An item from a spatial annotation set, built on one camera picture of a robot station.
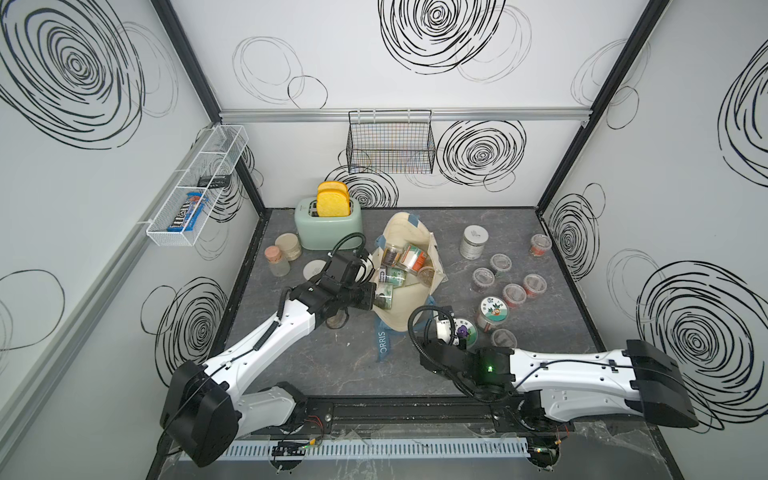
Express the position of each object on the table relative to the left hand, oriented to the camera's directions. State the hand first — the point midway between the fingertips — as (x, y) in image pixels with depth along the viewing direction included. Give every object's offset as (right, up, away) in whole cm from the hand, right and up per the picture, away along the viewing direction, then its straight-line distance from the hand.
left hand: (372, 291), depth 80 cm
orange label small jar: (+36, -13, +1) cm, 39 cm away
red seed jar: (+50, 0, +12) cm, 52 cm away
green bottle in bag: (+6, +2, +14) cm, 15 cm away
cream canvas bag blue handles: (+13, -7, +18) cm, 23 cm away
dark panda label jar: (+3, -4, +6) cm, 8 cm away
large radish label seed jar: (+34, -6, +4) cm, 35 cm away
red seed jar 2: (+43, -3, +10) cm, 44 cm away
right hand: (+14, -13, -3) cm, 19 cm away
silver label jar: (+33, +14, +18) cm, 40 cm away
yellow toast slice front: (-13, +25, +14) cm, 32 cm away
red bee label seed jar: (+57, +12, +22) cm, 62 cm away
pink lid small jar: (-33, +5, +18) cm, 38 cm away
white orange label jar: (+12, +8, +15) cm, 20 cm away
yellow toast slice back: (-14, +32, +16) cm, 38 cm away
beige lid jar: (-29, +12, +21) cm, 38 cm away
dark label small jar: (+5, +8, +14) cm, 17 cm away
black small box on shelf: (-40, +30, -2) cm, 50 cm away
